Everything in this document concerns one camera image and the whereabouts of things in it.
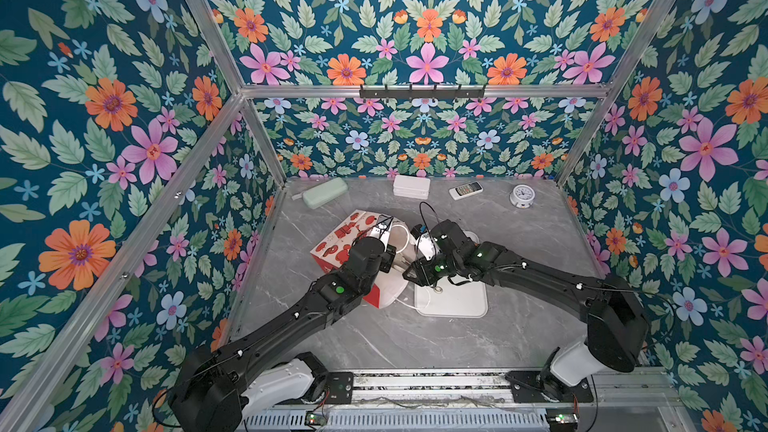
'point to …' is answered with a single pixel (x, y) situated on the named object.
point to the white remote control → (465, 190)
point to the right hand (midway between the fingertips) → (408, 268)
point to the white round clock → (522, 196)
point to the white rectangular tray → (448, 299)
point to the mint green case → (320, 195)
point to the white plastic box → (412, 187)
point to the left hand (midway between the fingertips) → (388, 229)
